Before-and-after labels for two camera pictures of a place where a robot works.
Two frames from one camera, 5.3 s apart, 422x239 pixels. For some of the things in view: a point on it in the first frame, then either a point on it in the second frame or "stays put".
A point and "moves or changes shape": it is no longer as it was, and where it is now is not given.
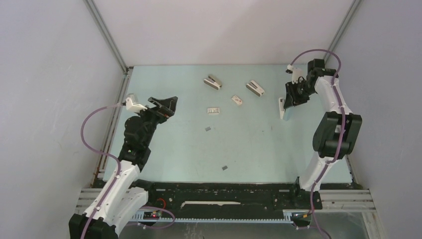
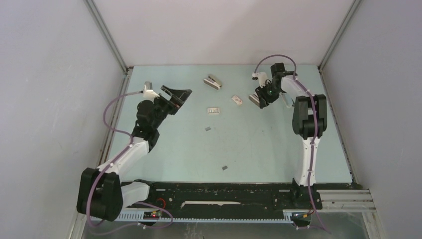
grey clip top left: x=213 y=81 stays put
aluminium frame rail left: x=107 y=35 stays put
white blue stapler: x=287 y=114 moves or changes shape
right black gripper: x=292 y=98 -> x=264 y=99
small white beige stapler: x=237 y=99 stays put
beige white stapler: x=255 y=88 -> x=255 y=99
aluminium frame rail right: x=354 y=7 stays put
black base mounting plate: x=171 y=195 stays put
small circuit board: x=154 y=215 stays put
